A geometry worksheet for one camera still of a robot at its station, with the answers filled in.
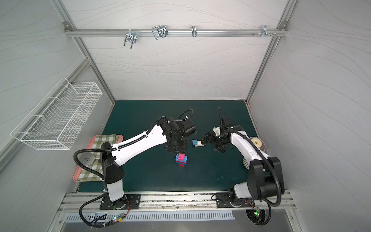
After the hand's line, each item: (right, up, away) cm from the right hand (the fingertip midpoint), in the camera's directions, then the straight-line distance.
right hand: (208, 144), depth 85 cm
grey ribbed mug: (+21, -10, -4) cm, 24 cm away
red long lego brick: (-16, -9, -5) cm, 20 cm away
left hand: (-16, -1, -12) cm, 20 cm away
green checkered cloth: (-72, -17, -4) cm, 74 cm away
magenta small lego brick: (-16, -6, -7) cm, 18 cm away
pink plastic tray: (-76, -18, -5) cm, 79 cm away
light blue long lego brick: (-14, -7, -7) cm, 17 cm away
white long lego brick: (-5, -2, +8) cm, 9 cm away
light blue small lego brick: (-8, 0, +7) cm, 11 cm away
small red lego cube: (-16, -13, 0) cm, 21 cm away
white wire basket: (-76, +14, -18) cm, 79 cm away
